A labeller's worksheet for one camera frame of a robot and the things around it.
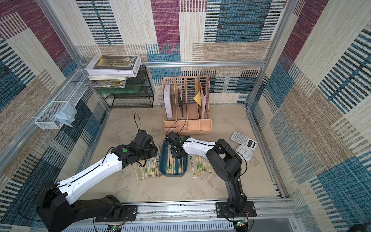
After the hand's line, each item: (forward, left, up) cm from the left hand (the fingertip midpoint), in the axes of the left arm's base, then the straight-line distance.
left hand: (156, 149), depth 82 cm
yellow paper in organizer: (+27, -24, +14) cm, 39 cm away
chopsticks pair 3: (-4, -27, -13) cm, 30 cm away
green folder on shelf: (+36, +21, +13) cm, 44 cm away
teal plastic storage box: (+4, -2, -9) cm, 10 cm away
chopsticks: (-4, +3, -13) cm, 14 cm away
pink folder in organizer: (+24, -28, +15) cm, 40 cm away
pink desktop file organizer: (+36, -17, 0) cm, 40 cm away
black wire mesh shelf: (+50, +17, -6) cm, 53 cm away
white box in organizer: (+32, -5, +8) cm, 33 cm away
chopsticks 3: (-7, +10, -13) cm, 18 cm away
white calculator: (+12, -56, -12) cm, 58 cm away
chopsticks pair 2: (-4, -24, -13) cm, 27 cm away
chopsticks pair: (-7, -21, -13) cm, 26 cm away
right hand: (+4, -11, -12) cm, 17 cm away
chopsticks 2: (-7, +7, -13) cm, 16 cm away
